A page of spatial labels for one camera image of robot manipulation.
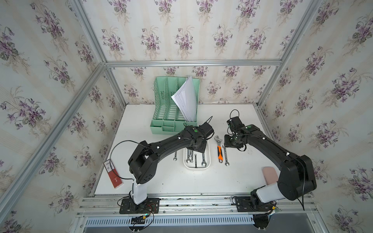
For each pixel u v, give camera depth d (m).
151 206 0.73
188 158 0.90
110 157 0.91
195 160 0.88
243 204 0.73
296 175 0.48
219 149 0.94
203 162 0.88
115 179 0.80
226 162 0.88
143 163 0.46
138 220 0.71
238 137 0.62
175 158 0.91
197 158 0.91
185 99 0.93
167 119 1.11
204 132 0.65
